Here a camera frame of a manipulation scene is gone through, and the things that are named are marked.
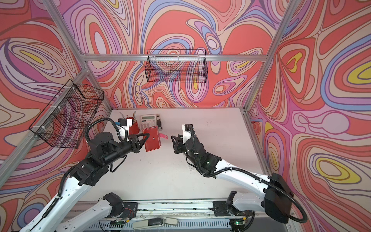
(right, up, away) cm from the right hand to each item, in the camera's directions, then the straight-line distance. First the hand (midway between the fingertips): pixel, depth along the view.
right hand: (175, 140), depth 74 cm
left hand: (-10, +4, -11) cm, 15 cm away
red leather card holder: (-9, +1, -9) cm, 13 cm away
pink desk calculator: (-24, +10, +34) cm, 43 cm away
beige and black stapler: (-15, +10, +31) cm, 36 cm away
